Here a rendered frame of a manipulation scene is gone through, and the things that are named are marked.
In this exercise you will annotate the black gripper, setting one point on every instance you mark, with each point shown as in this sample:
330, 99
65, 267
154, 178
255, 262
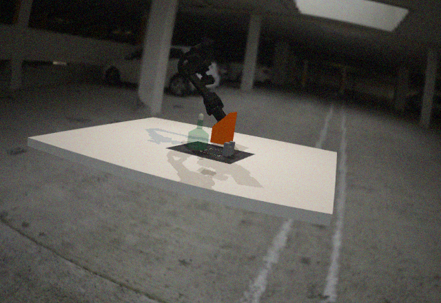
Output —
201, 64

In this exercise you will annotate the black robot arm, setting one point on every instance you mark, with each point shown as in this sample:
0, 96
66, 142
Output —
213, 103

